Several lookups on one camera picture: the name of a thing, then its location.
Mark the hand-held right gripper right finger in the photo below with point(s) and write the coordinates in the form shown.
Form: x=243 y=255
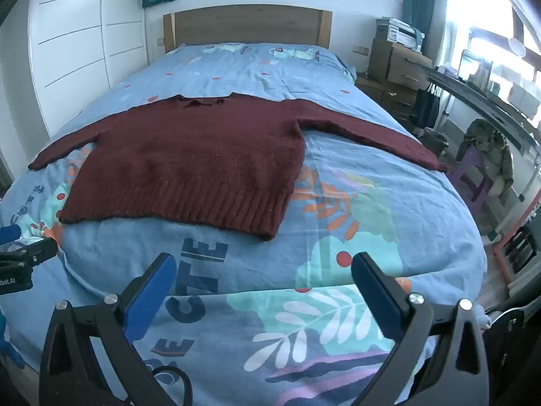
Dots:
x=378 y=294

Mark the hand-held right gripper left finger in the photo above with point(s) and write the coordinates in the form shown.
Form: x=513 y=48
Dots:
x=150 y=296

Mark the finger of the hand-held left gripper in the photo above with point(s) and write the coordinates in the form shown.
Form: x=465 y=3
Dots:
x=9 y=233
x=36 y=253

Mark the dark red knitted sweater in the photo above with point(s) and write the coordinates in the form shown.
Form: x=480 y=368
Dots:
x=190 y=165

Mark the person's left hand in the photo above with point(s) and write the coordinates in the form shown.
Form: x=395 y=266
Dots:
x=7 y=342

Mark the blue printed duvet cover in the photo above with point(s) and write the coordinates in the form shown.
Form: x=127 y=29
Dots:
x=262 y=270

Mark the purple chair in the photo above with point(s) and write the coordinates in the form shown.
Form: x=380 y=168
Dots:
x=473 y=177

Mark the dark waste bin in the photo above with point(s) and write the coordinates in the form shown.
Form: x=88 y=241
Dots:
x=435 y=140

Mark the olive jacket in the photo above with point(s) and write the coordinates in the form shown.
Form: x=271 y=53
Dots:
x=492 y=148

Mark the black bag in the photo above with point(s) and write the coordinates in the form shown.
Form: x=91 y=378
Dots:
x=424 y=103

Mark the white wardrobe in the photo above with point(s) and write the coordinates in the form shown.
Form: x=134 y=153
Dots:
x=80 y=46

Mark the brown cardboard box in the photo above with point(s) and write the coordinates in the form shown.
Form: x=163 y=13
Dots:
x=395 y=74

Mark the grey desk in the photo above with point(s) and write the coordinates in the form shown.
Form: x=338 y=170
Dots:
x=486 y=97

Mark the printed pillow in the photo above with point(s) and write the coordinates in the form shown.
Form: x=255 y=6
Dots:
x=226 y=48
x=298 y=53

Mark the white printer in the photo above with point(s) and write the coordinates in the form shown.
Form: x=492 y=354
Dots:
x=399 y=31

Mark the round white lamp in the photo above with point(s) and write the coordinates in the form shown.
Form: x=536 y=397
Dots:
x=516 y=46

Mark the wooden headboard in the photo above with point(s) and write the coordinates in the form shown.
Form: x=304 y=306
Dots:
x=247 y=25

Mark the bright window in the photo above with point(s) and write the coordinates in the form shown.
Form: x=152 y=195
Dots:
x=477 y=12

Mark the orange metal frame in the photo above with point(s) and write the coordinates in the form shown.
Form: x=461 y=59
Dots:
x=501 y=258

